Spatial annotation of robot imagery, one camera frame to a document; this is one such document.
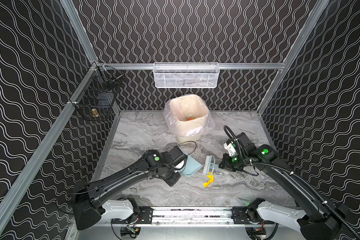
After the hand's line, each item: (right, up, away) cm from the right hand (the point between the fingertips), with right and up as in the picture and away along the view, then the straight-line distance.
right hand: (219, 166), depth 73 cm
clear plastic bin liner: (-2, +21, +13) cm, 25 cm away
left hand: (-20, -6, -3) cm, 21 cm away
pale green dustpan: (-13, -2, +8) cm, 15 cm away
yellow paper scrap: (-2, -11, +13) cm, 17 cm away
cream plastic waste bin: (-14, +28, +30) cm, 44 cm away
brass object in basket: (-66, +27, +9) cm, 72 cm away
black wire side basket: (-72, +37, +20) cm, 83 cm away
